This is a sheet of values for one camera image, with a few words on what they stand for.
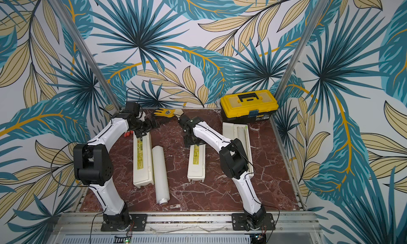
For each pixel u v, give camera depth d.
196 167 0.83
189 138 0.84
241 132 0.98
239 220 0.74
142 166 0.82
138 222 0.73
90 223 0.75
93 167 0.49
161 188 0.79
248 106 0.99
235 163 0.56
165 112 1.14
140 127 0.79
